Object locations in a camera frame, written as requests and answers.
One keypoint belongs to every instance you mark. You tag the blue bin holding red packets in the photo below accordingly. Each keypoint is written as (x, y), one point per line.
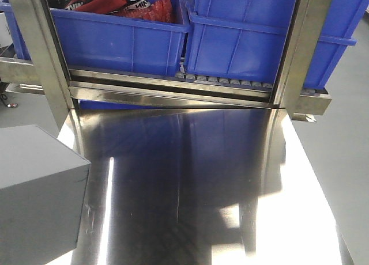
(115, 46)

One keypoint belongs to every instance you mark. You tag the red crinkled packet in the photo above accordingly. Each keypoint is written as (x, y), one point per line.
(158, 11)

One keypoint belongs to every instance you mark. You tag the red and black snack bag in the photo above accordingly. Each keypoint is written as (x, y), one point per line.
(101, 1)

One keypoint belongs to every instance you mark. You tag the grey block with square hole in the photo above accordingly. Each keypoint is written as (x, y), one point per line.
(37, 190)

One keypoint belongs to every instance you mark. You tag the large blue plastic bin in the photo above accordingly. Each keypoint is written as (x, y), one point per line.
(230, 54)

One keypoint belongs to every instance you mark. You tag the blue bin nested inside bin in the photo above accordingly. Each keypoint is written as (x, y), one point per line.
(245, 0)

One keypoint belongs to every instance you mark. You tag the steel rack with roller shelves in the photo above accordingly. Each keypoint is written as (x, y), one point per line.
(43, 46)

